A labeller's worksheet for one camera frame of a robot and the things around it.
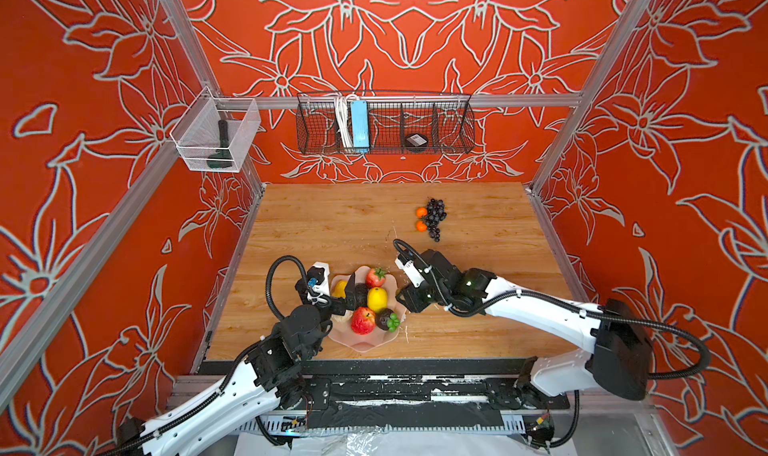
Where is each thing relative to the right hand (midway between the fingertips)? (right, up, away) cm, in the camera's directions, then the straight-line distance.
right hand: (397, 294), depth 78 cm
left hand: (-16, +7, -6) cm, 18 cm away
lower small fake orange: (+10, +17, +27) cm, 33 cm away
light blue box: (-11, +49, +12) cm, 51 cm away
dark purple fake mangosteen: (-3, -7, -1) cm, 7 cm away
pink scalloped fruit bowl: (-16, -11, +3) cm, 19 cm away
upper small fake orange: (+11, +22, +31) cm, 40 cm away
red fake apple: (-9, -7, 0) cm, 12 cm away
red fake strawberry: (-6, +3, +7) cm, 10 cm away
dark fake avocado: (-10, -2, +6) cm, 12 cm away
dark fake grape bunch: (+15, +21, +27) cm, 38 cm away
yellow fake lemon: (-6, -2, +4) cm, 7 cm away
